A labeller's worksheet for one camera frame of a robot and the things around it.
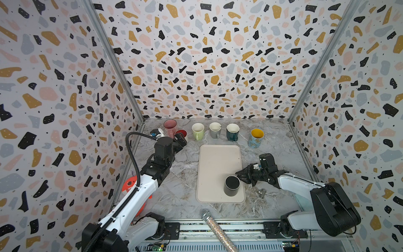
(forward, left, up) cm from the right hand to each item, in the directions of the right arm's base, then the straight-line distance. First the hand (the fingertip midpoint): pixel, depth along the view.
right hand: (237, 174), depth 85 cm
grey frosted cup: (+35, +12, -2) cm, 37 cm away
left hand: (+10, +30, +19) cm, 37 cm away
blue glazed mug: (+23, -13, +1) cm, 27 cm away
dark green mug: (+28, +1, +2) cm, 28 cm away
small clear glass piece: (-7, -13, -7) cm, 17 cm away
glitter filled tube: (-26, +9, -4) cm, 28 cm away
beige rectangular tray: (+11, +12, -8) cm, 18 cm away
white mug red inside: (+28, +33, +1) cm, 43 cm away
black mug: (-8, +3, +3) cm, 9 cm away
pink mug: (+31, +42, +3) cm, 52 cm away
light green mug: (+33, +24, -1) cm, 41 cm away
